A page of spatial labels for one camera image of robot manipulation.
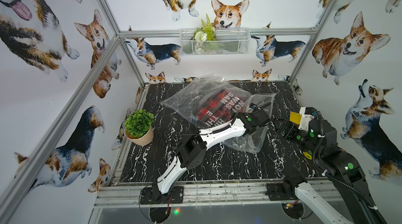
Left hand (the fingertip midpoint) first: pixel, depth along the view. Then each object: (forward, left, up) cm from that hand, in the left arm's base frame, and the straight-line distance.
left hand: (246, 121), depth 86 cm
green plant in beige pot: (-3, +56, +2) cm, 57 cm away
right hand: (-11, -9, +18) cm, 23 cm away
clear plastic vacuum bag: (+20, +34, -6) cm, 40 cm away
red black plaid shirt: (+10, +14, -1) cm, 17 cm away
